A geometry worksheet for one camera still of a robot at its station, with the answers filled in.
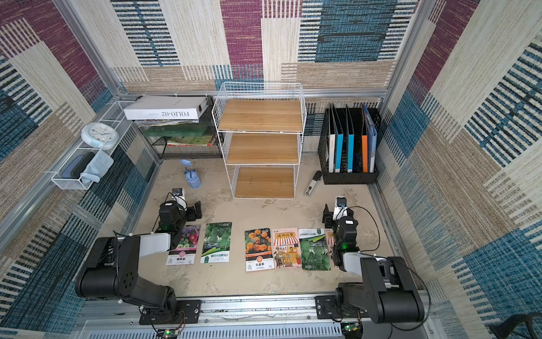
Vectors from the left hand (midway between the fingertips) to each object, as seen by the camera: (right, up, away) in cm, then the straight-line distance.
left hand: (188, 201), depth 94 cm
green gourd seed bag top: (+54, -18, -7) cm, 58 cm away
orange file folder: (+76, +25, -4) cm, 80 cm away
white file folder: (+62, +25, -4) cm, 67 cm away
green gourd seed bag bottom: (+14, -17, -6) cm, 23 cm away
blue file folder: (+78, +29, -6) cm, 84 cm away
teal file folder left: (+66, +23, -3) cm, 70 cm away
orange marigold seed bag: (+32, -19, -7) cm, 37 cm away
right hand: (+64, 0, -6) cm, 64 cm away
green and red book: (-1, +28, +6) cm, 28 cm away
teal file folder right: (+69, +27, -7) cm, 75 cm away
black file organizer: (+79, +10, +11) cm, 81 cm away
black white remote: (+58, +8, +10) cm, 59 cm away
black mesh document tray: (-20, +27, +14) cm, 37 cm away
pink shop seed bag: (+43, -18, -7) cm, 47 cm away
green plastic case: (-2, +33, +5) cm, 33 cm away
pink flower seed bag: (+2, -20, -7) cm, 21 cm away
